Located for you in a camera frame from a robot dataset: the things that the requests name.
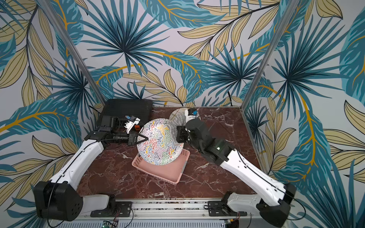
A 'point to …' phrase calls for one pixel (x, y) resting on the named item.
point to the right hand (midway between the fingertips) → (177, 127)
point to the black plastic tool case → (141, 108)
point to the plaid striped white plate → (176, 111)
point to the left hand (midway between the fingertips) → (146, 140)
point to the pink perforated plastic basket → (170, 172)
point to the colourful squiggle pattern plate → (160, 148)
